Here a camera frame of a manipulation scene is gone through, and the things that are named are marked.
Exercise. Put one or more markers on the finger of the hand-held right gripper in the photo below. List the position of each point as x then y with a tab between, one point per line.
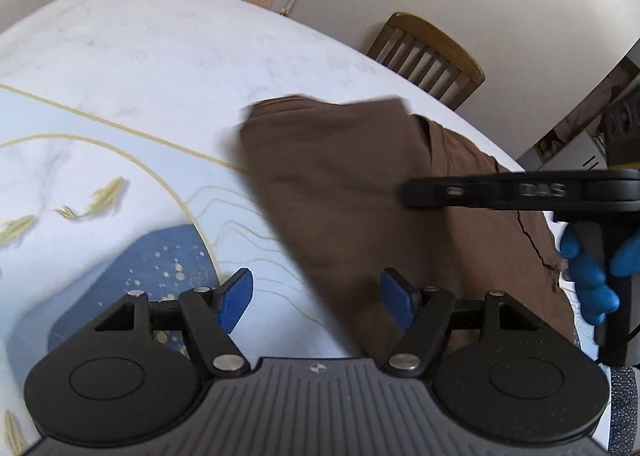
450	192

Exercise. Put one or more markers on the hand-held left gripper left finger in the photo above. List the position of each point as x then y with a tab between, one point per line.
234	298

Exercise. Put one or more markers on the white cabinet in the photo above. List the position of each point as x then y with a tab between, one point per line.
575	126

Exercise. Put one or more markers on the person's right forearm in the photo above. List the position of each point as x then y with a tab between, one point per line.
625	411

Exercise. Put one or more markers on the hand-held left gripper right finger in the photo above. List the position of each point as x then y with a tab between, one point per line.
397	298

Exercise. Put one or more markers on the person's right hand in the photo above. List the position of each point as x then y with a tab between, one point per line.
587	286

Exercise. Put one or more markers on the brown shirt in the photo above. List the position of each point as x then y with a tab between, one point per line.
375	196

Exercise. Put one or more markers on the wooden slatted chair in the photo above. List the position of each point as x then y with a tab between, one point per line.
430	58

